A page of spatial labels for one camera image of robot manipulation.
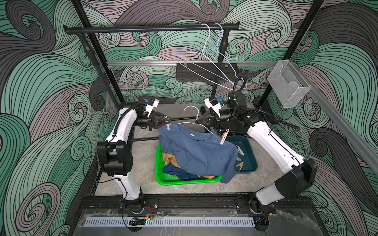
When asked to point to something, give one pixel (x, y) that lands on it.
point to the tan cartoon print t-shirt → (168, 158)
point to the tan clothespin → (241, 164)
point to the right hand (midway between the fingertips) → (195, 121)
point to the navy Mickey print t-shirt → (170, 169)
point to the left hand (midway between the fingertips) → (170, 121)
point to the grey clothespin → (168, 126)
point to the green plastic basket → (164, 178)
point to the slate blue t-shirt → (200, 152)
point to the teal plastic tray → (246, 162)
